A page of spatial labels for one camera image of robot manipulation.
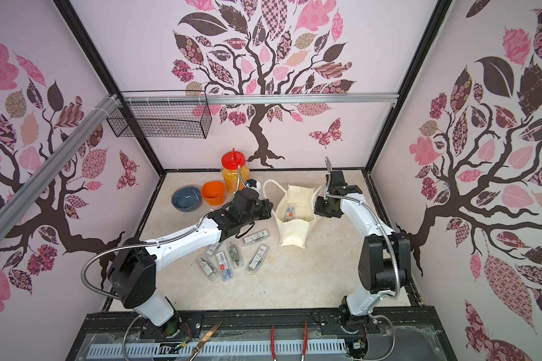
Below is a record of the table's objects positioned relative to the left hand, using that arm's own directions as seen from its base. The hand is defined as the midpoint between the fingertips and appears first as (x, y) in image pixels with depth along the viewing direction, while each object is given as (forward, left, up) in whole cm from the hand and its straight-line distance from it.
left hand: (273, 208), depth 83 cm
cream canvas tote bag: (+8, -9, -15) cm, 19 cm away
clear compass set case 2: (-4, +7, -15) cm, 18 cm away
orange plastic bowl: (+19, +29, -14) cm, 38 cm away
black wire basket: (+38, +48, +17) cm, 64 cm away
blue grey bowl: (+17, +42, -16) cm, 48 cm away
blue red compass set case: (-17, +19, -17) cm, 30 cm away
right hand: (+3, -20, -6) cm, 21 cm away
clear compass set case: (-13, +6, -16) cm, 22 cm away
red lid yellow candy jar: (+24, +20, -5) cm, 31 cm away
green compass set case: (-12, +16, -18) cm, 27 cm away
